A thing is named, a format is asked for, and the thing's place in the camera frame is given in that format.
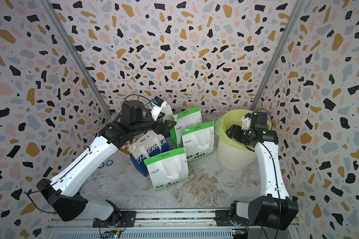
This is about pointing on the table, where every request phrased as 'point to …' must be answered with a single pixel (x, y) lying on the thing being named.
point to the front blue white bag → (150, 145)
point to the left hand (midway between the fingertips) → (171, 117)
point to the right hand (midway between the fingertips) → (231, 133)
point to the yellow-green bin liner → (231, 118)
